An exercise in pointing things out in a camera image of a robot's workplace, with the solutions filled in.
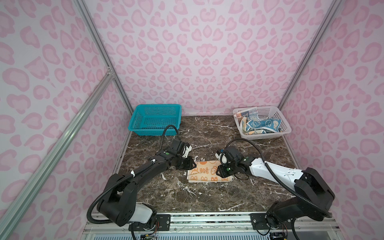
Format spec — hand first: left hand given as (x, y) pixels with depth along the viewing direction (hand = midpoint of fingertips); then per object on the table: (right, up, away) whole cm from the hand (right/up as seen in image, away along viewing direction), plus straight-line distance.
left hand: (196, 164), depth 83 cm
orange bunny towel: (+5, -6, +5) cm, 9 cm away
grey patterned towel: (+40, +30, +30) cm, 58 cm away
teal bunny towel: (+52, +22, +18) cm, 59 cm away
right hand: (+12, -5, 0) cm, 13 cm away
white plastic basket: (+51, +32, +31) cm, 68 cm away
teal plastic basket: (-35, +27, +34) cm, 56 cm away
